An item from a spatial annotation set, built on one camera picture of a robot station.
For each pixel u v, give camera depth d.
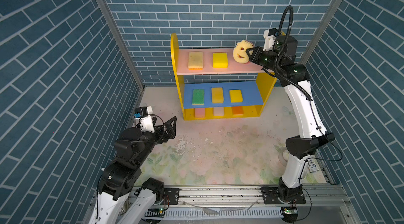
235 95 0.94
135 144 0.41
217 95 0.95
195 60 0.74
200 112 1.01
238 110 1.04
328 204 0.75
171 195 0.74
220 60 0.74
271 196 0.74
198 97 0.94
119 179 0.40
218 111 1.04
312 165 0.83
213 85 1.01
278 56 0.51
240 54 0.70
